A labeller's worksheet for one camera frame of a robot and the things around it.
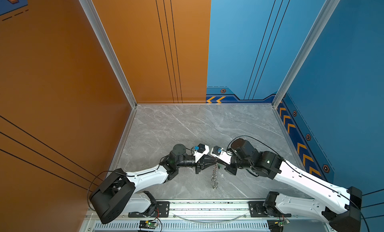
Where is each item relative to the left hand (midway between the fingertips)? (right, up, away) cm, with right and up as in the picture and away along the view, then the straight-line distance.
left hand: (215, 160), depth 72 cm
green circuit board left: (-31, -30, -1) cm, 43 cm away
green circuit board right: (+32, -28, -2) cm, 43 cm away
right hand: (+1, +1, -1) cm, 1 cm away
